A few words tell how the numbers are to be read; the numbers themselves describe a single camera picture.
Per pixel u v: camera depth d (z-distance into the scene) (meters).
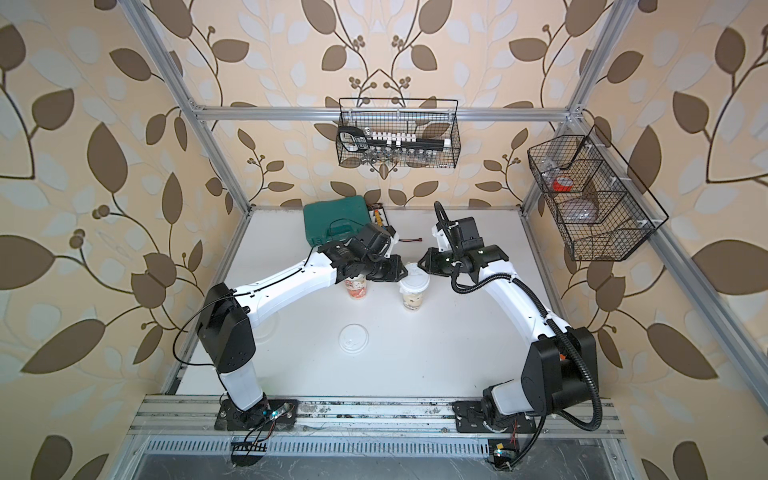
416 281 0.80
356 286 0.87
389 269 0.73
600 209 0.74
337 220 0.77
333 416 0.75
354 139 0.84
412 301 0.86
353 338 0.87
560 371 0.42
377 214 1.18
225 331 0.46
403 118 0.91
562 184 0.81
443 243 0.76
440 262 0.73
